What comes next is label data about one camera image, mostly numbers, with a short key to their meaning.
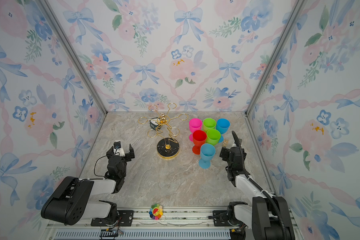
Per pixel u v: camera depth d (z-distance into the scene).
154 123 1.07
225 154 0.80
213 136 0.92
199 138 0.86
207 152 0.87
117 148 0.73
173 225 0.73
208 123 0.98
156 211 0.75
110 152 0.79
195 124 0.95
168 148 0.98
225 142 1.01
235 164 0.67
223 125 0.93
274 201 0.42
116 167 0.66
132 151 0.83
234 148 0.74
